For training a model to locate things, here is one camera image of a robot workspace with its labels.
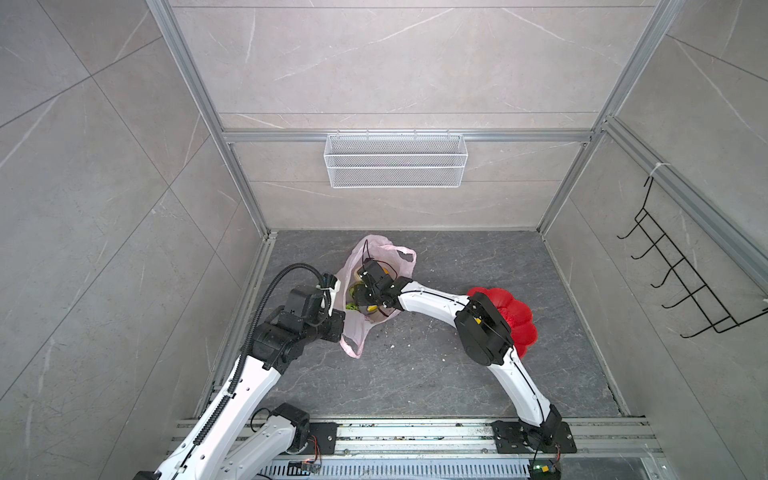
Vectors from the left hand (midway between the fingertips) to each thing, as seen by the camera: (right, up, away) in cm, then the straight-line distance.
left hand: (340, 309), depth 74 cm
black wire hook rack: (+80, +5, -11) cm, 81 cm away
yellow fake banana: (+7, -4, +21) cm, 22 cm away
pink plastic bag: (+3, -4, +8) cm, 10 cm away
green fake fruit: (+2, +4, +4) cm, 6 cm away
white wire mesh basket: (+15, +46, +27) cm, 55 cm away
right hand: (+2, +1, +24) cm, 24 cm away
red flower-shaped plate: (+54, -5, +21) cm, 58 cm away
